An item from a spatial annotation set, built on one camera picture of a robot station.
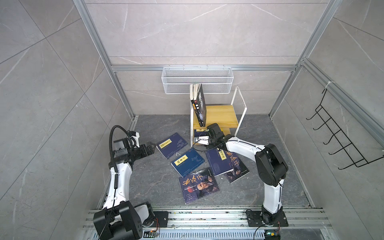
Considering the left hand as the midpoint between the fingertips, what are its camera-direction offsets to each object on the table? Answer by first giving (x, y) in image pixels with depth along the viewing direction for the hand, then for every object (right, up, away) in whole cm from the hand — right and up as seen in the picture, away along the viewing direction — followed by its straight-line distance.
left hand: (147, 144), depth 82 cm
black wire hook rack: (+94, 0, -19) cm, 96 cm away
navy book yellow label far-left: (+10, -3, +19) cm, 22 cm away
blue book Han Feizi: (+23, -13, +11) cm, 28 cm away
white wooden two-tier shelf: (+45, +17, +10) cm, 49 cm away
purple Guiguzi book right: (+55, -16, +8) cm, 57 cm away
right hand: (+35, +4, +15) cm, 38 cm away
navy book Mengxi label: (+42, -12, +10) cm, 45 cm away
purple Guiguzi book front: (+29, -24, +1) cm, 37 cm away
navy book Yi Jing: (+29, +5, +19) cm, 35 cm away
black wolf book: (+29, +20, -3) cm, 36 cm away
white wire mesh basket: (+41, +42, +18) cm, 62 cm away
